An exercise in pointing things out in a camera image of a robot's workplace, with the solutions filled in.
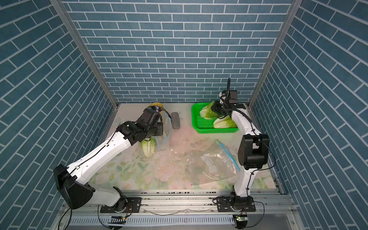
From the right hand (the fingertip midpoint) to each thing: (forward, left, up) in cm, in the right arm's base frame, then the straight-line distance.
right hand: (212, 107), depth 93 cm
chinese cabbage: (-2, -11, -11) cm, 15 cm away
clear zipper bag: (-32, +28, -20) cm, 47 cm away
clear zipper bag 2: (-30, 0, -19) cm, 36 cm away
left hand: (-22, +27, +4) cm, 35 cm away
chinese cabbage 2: (-26, +39, -11) cm, 48 cm away
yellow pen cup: (+5, +40, -5) cm, 40 cm away
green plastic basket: (0, +5, -20) cm, 20 cm away
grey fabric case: (+1, +26, -17) cm, 31 cm away
